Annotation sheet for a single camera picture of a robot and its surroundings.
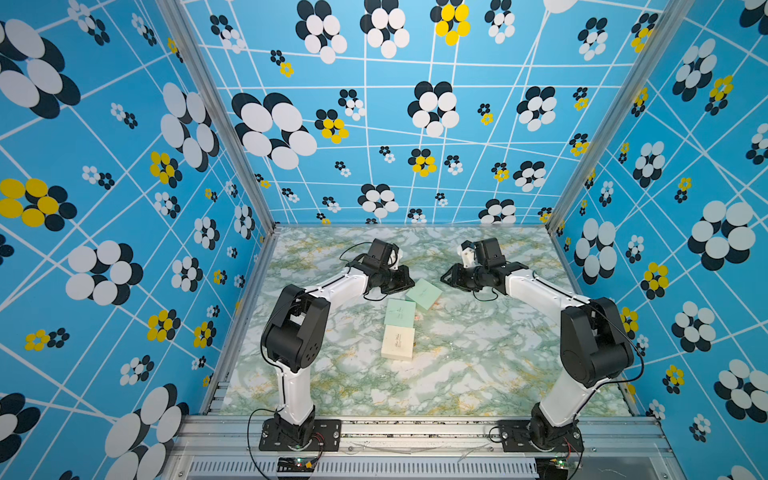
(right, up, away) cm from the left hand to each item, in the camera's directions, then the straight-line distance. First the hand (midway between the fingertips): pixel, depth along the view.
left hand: (419, 281), depth 92 cm
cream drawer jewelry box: (-7, -17, -5) cm, 19 cm away
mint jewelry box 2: (+2, -5, +5) cm, 7 cm away
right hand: (+9, +1, +1) cm, 9 cm away
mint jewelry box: (-6, -10, +1) cm, 12 cm away
